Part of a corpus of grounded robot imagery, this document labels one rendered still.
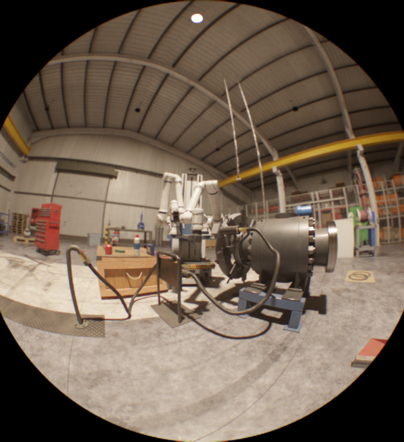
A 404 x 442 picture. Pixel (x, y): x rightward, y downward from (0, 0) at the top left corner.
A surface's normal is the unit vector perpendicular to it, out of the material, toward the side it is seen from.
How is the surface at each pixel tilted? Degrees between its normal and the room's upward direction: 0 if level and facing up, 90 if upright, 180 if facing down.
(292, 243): 80
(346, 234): 90
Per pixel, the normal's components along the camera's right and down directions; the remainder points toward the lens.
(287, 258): -0.73, 0.11
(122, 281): 0.68, -0.07
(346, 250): -0.81, -0.09
